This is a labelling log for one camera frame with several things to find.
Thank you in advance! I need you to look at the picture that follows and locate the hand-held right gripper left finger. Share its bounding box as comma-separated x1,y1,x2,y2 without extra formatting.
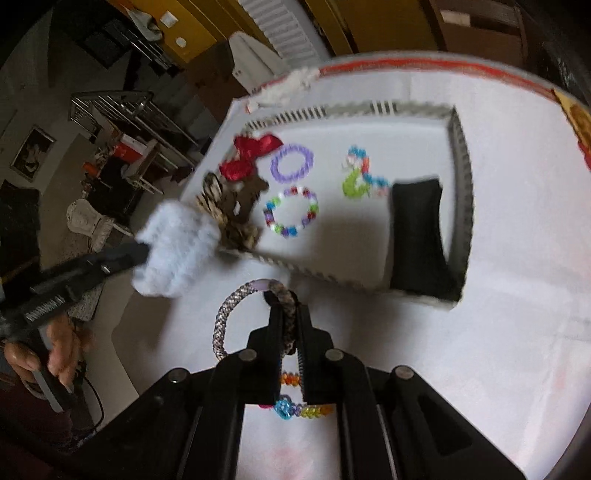
99,300,284,480

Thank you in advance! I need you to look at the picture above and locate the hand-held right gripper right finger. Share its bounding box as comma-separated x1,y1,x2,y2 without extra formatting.
298,305,527,480

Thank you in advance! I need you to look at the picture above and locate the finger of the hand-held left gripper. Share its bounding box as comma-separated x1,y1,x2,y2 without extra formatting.
99,241,152,275

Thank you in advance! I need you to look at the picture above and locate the white knitted scrunchie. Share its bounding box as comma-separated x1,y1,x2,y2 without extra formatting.
130,199,221,298

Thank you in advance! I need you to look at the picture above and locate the grey braided bracelet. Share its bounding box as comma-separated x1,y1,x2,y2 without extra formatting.
213,278,301,361

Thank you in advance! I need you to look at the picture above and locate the striped cardboard box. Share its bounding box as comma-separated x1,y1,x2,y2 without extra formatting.
217,102,476,311

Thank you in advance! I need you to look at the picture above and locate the person's left forearm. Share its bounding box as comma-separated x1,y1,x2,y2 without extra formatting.
0,383,79,450

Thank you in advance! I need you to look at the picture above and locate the person's left hand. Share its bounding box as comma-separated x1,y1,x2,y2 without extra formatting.
4,316,93,394

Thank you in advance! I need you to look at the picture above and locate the white ornate chair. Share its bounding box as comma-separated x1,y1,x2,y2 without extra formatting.
66,199,116,252

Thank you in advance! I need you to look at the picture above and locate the leopard print scrunchie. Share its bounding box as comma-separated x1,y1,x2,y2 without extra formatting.
196,173,262,252

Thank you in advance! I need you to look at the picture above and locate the orange box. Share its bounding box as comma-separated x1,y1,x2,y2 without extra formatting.
113,141,145,163

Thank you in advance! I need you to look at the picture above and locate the brown fabric bow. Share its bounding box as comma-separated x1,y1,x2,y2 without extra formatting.
226,178,269,217

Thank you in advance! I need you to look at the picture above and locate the black cloth pouch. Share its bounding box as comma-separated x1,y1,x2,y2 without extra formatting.
390,178,462,301

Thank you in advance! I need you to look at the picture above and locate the metal rack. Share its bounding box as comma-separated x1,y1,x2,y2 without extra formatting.
69,90,199,167

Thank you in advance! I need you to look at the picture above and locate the red fabric bow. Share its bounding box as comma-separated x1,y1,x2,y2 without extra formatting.
219,133,283,183

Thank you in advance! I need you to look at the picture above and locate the white ironing board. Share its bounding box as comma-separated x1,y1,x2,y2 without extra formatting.
229,31,278,93

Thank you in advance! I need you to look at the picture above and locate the white fluffy cloth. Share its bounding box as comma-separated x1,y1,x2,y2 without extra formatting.
247,67,320,109

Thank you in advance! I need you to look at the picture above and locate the white radiator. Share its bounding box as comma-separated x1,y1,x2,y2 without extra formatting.
238,0,324,63

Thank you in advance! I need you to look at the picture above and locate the yellow wooden door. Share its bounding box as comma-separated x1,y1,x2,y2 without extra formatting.
300,0,444,58

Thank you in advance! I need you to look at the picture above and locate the red yellow printed blanket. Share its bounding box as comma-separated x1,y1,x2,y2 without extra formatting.
551,88,591,169

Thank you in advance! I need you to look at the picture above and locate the brown wooden chair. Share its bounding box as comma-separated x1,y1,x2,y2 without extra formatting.
429,0,527,51

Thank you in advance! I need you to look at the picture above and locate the rainbow bead bracelet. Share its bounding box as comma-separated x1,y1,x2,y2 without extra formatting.
259,371,334,423

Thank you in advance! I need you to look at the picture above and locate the multicolour bead bracelet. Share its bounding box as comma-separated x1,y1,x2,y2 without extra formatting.
263,186,319,238

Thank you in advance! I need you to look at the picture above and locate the black cable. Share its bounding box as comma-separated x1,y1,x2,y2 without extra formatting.
71,369,106,441

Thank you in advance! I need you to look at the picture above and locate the framed wall picture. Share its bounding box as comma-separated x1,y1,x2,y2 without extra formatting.
10,126,57,180

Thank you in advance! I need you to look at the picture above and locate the green bead bracelet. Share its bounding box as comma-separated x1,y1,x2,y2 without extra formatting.
342,168,371,199

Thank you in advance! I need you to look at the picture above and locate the purple bead bracelet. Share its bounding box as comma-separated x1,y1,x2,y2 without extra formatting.
270,144,315,183

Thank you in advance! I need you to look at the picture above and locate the blue red white bead bracelet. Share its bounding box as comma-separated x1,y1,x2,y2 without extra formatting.
344,145,393,197

